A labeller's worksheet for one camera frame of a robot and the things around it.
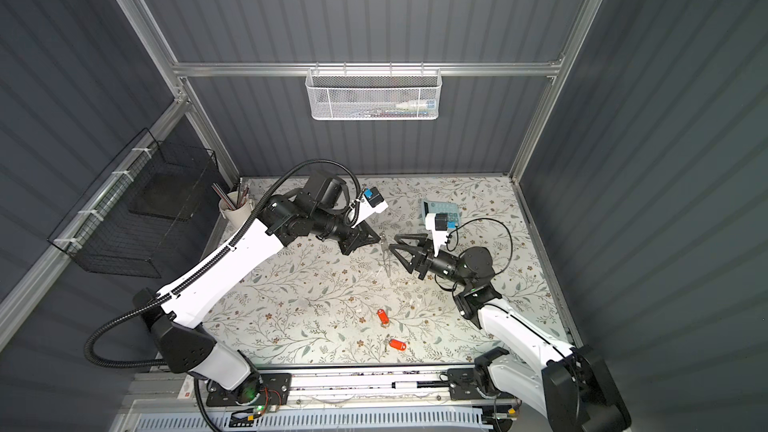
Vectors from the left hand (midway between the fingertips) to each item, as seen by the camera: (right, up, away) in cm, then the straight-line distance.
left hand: (378, 237), depth 70 cm
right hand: (+4, -3, -1) cm, 5 cm away
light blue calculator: (+26, +6, +40) cm, 48 cm away
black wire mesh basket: (-62, +3, +2) cm, 62 cm away
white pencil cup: (-50, +7, +32) cm, 60 cm away
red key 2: (+5, -30, +11) cm, 33 cm away
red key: (+1, -25, +15) cm, 29 cm away
